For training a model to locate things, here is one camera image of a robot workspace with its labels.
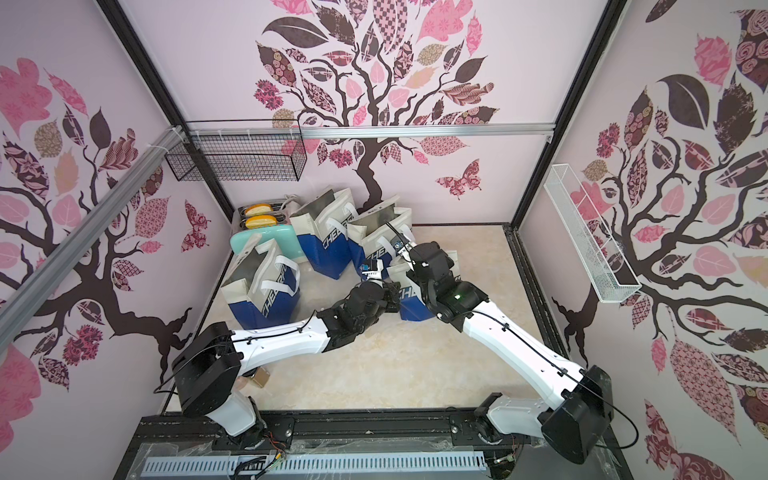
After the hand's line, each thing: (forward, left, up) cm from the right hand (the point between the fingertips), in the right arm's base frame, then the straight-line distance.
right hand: (432, 251), depth 75 cm
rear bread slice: (+28, +56, -9) cm, 64 cm away
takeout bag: (+16, +32, -7) cm, 36 cm away
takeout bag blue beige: (-6, +45, -6) cm, 46 cm away
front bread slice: (+21, +52, -8) cm, 57 cm away
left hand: (-4, +9, -12) cm, 15 cm away
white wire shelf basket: (-10, -39, +3) cm, 40 cm away
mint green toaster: (+17, +46, -11) cm, 50 cm away
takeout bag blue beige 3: (-8, +5, -11) cm, 15 cm away
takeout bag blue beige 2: (+11, +16, -4) cm, 20 cm away
